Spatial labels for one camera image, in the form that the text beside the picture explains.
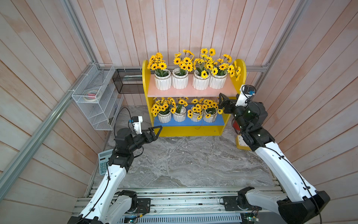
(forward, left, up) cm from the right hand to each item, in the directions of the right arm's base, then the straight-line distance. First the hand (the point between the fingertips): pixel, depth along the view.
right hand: (227, 94), depth 66 cm
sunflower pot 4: (+9, +3, -21) cm, 23 cm away
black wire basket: (+22, +56, -7) cm, 61 cm away
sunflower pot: (+6, +33, -16) cm, 38 cm away
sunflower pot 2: (+6, +23, -22) cm, 32 cm away
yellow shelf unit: (+3, -1, -32) cm, 32 cm away
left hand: (-11, +34, -16) cm, 39 cm away
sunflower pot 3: (+5, +13, -19) cm, 24 cm away
